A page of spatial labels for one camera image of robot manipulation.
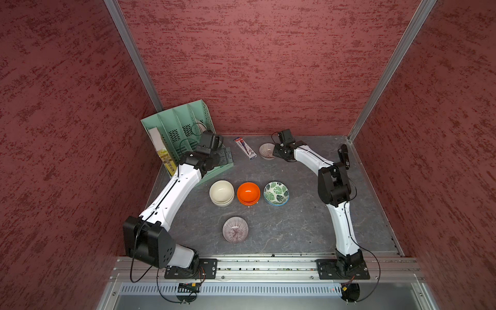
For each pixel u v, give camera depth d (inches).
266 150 43.3
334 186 24.0
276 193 37.1
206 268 29.1
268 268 29.8
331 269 29.0
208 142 23.5
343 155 42.9
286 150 31.3
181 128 42.4
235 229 32.7
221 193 35.5
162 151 31.2
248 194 35.7
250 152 43.6
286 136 33.4
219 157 28.9
